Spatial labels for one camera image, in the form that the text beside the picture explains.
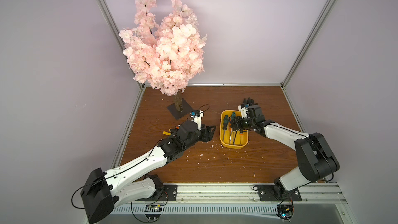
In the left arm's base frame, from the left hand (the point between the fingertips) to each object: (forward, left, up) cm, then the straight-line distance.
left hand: (213, 127), depth 74 cm
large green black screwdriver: (+16, -9, -18) cm, 25 cm away
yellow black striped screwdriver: (+5, -14, -20) cm, 25 cm away
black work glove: (+33, -27, -20) cm, 47 cm away
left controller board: (-32, +29, -25) cm, 50 cm away
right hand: (+12, -12, -12) cm, 21 cm away
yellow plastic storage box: (+2, -12, -18) cm, 22 cm away
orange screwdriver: (+9, -12, -20) cm, 25 cm away
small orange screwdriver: (+6, -18, -20) cm, 27 cm away
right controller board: (-31, -34, -22) cm, 51 cm away
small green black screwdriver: (+14, -13, -11) cm, 22 cm away
